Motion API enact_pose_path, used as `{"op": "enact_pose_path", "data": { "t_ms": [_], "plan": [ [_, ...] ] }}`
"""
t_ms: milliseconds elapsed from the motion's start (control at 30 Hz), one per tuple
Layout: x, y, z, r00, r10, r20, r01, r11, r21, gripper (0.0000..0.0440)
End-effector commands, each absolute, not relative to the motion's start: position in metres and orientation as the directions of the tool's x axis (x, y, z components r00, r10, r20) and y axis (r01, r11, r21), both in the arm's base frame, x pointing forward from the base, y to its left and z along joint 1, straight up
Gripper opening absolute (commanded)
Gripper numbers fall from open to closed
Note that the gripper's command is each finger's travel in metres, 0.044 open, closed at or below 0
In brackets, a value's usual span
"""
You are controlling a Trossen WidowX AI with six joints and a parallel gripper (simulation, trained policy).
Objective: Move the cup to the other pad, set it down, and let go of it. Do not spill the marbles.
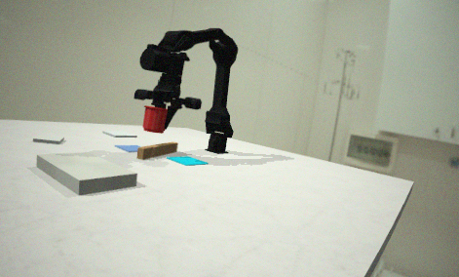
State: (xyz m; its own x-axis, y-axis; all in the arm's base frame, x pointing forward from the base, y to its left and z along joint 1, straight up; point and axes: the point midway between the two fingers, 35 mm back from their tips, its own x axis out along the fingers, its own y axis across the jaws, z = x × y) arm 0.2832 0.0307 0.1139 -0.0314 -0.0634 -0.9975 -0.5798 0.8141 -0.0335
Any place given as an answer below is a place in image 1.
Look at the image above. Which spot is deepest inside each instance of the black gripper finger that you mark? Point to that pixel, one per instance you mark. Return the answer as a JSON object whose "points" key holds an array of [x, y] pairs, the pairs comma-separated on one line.
{"points": [[171, 112], [163, 106]]}

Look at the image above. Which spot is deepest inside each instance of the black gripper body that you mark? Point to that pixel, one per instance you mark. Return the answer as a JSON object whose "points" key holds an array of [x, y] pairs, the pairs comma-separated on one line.
{"points": [[193, 103]]}

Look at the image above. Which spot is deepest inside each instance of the tan wooden bar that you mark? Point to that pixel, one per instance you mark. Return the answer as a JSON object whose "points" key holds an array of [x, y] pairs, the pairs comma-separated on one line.
{"points": [[156, 150]]}

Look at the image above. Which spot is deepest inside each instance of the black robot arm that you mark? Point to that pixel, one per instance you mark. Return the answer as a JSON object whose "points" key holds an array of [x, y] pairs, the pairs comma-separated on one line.
{"points": [[224, 53]]}

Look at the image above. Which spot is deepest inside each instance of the dark red cup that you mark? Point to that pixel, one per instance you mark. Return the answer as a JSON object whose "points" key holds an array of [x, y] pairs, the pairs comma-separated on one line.
{"points": [[154, 119]]}

